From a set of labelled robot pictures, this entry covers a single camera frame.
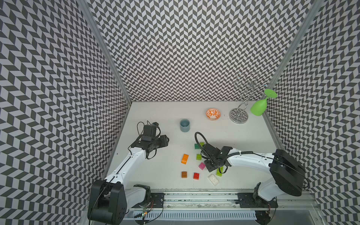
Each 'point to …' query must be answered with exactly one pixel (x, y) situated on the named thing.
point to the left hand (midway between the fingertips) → (165, 140)
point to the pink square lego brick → (202, 166)
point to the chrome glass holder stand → (240, 115)
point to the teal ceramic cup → (185, 125)
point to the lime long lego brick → (218, 173)
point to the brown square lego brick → (184, 174)
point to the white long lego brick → (213, 179)
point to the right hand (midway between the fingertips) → (211, 167)
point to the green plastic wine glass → (258, 107)
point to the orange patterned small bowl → (213, 114)
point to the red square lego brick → (196, 176)
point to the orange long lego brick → (184, 159)
